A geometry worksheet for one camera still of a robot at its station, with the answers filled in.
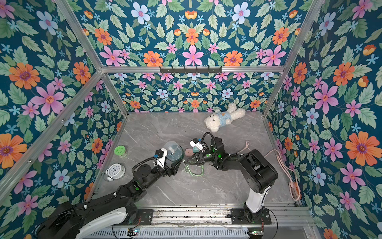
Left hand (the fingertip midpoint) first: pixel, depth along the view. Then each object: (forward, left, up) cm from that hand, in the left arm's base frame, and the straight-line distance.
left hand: (177, 156), depth 76 cm
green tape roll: (+14, +39, -13) cm, 43 cm away
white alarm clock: (+1, +39, -14) cm, 42 cm away
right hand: (-2, -6, -2) cm, 7 cm away
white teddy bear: (+31, -26, -9) cm, 42 cm away
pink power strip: (+11, -5, -16) cm, 20 cm away
